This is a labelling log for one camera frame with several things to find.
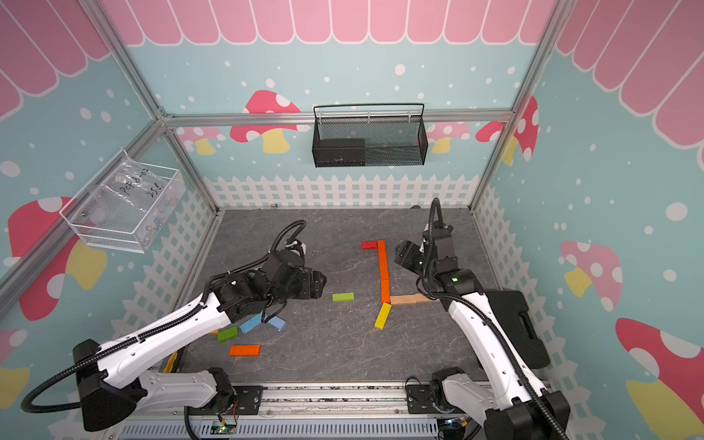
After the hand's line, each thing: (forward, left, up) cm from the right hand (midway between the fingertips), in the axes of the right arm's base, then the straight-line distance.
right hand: (402, 250), depth 78 cm
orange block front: (-20, +48, -23) cm, 57 cm away
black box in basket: (+30, +18, +13) cm, 37 cm away
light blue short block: (-11, +40, -23) cm, 47 cm away
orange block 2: (+8, +4, -22) cm, 24 cm away
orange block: (+17, +4, -23) cm, 29 cm away
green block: (-3, +18, -23) cm, 30 cm away
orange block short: (0, +4, -22) cm, 22 cm away
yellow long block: (-9, +5, -23) cm, 26 cm away
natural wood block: (-3, -4, -23) cm, 24 cm away
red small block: (+20, +9, -24) cm, 32 cm away
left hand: (-9, +25, -3) cm, 27 cm away
